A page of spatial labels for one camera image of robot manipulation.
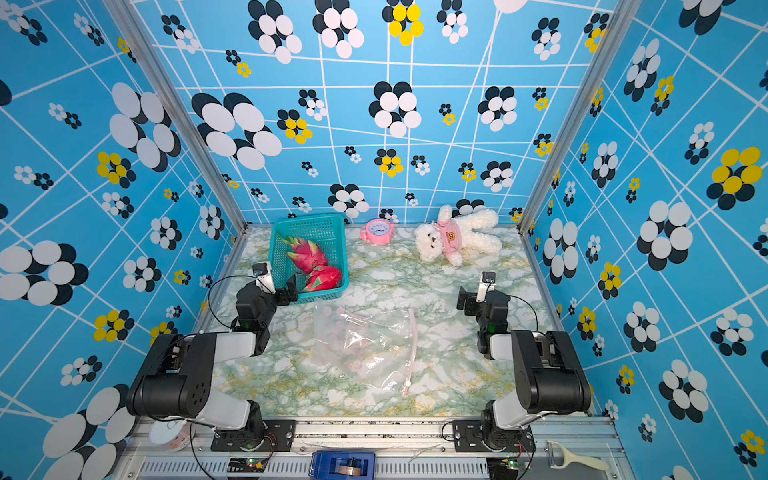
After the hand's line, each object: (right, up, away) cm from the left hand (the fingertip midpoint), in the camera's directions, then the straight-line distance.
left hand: (283, 274), depth 92 cm
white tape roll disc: (-18, -36, -22) cm, 46 cm away
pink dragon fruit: (+12, -1, +4) cm, 12 cm away
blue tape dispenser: (+23, -42, -24) cm, 53 cm away
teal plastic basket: (+10, +14, +23) cm, 29 cm away
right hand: (+63, -4, +2) cm, 63 cm away
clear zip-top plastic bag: (+29, -22, -1) cm, 36 cm away
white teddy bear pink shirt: (+55, +13, +13) cm, 58 cm away
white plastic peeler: (+77, -42, -22) cm, 91 cm away
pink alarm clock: (+28, +15, +24) cm, 40 cm away
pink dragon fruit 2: (+5, +6, +7) cm, 11 cm away
